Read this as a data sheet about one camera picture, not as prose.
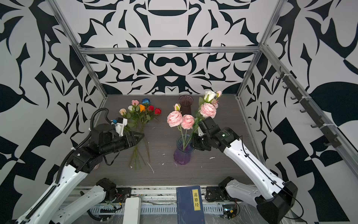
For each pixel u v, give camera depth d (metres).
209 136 0.54
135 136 0.62
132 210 0.66
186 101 0.94
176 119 0.60
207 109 0.60
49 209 0.40
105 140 0.52
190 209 0.70
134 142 0.60
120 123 0.63
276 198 0.38
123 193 0.74
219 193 0.65
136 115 1.04
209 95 0.64
